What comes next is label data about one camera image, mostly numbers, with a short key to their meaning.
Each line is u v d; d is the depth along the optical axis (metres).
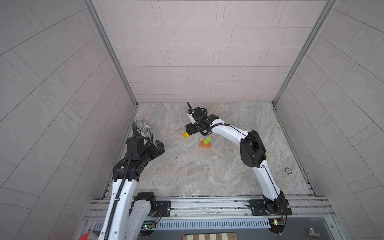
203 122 0.71
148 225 0.64
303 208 0.73
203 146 0.91
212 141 0.91
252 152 0.56
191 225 0.74
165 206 0.72
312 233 0.64
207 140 0.91
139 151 0.54
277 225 0.68
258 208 0.71
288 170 0.83
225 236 0.63
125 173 0.44
